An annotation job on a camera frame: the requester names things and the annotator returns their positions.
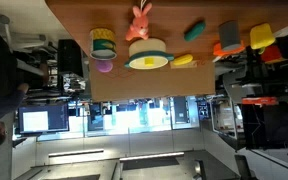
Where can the small yellow block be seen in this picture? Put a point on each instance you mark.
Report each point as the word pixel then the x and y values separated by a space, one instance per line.
pixel 149 61

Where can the white pot with teal rim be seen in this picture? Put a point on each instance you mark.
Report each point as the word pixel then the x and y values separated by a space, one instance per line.
pixel 147 46

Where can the red and yellow object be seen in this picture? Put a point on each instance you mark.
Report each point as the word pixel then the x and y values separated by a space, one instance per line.
pixel 271 54

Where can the brown cardboard board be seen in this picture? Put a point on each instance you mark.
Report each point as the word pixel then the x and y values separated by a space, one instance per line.
pixel 150 83

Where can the tan paper label strip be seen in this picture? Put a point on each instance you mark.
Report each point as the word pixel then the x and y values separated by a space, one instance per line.
pixel 184 66

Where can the small purple bowl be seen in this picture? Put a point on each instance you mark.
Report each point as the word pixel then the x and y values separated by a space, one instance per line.
pixel 104 66

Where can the yellow lemon toy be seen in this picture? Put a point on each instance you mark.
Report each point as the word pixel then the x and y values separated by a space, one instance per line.
pixel 183 59

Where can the yellow and green can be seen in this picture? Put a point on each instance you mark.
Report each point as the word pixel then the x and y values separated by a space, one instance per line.
pixel 102 43

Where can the pink bunny plush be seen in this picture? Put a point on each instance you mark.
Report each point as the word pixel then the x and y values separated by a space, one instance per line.
pixel 140 25

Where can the long ceiling light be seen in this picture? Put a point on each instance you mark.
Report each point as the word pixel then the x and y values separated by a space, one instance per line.
pixel 75 153
pixel 150 156

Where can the teal oblong toy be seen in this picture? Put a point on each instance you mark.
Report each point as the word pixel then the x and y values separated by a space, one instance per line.
pixel 194 31

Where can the black computer case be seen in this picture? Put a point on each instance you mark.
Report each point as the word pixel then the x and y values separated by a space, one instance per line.
pixel 70 57

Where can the orange toy pan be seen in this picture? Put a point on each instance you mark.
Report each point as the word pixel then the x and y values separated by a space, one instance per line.
pixel 217 51

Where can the computer monitor with lit screen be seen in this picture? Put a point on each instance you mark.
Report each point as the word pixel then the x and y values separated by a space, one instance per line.
pixel 44 120

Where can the orange red bar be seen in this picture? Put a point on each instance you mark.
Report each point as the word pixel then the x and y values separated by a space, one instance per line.
pixel 259 100

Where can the yellow bell pepper toy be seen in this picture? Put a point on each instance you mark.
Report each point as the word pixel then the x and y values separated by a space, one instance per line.
pixel 261 36

